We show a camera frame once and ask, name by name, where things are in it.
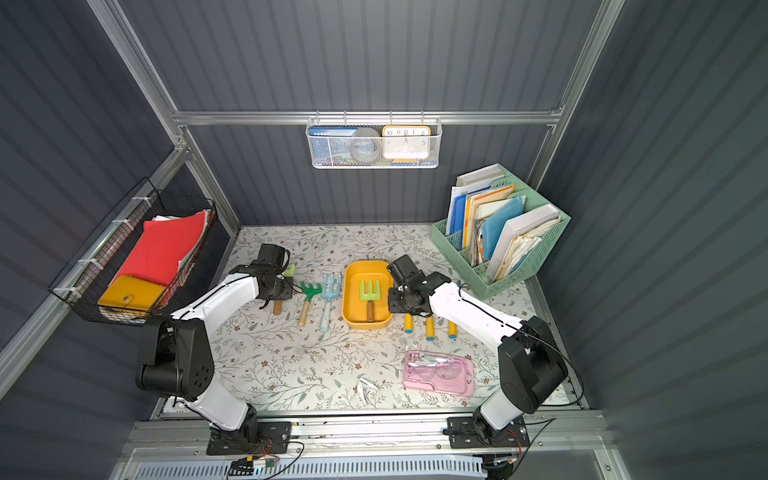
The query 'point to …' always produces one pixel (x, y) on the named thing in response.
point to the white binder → (509, 231)
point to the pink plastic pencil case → (438, 372)
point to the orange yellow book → (475, 201)
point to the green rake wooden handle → (309, 292)
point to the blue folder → (458, 215)
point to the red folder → (156, 254)
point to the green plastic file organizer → (448, 247)
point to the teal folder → (493, 225)
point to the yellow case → (132, 292)
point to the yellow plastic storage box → (354, 309)
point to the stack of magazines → (484, 213)
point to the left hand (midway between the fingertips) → (276, 289)
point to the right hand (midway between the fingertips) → (402, 300)
